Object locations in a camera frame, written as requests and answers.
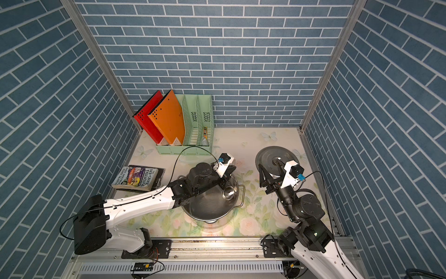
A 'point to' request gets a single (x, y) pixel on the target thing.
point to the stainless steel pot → (216, 204)
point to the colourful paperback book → (140, 178)
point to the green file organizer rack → (199, 126)
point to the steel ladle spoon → (228, 192)
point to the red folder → (141, 117)
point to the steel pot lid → (272, 158)
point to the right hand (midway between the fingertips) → (270, 164)
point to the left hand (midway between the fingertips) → (239, 169)
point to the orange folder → (169, 118)
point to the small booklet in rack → (205, 142)
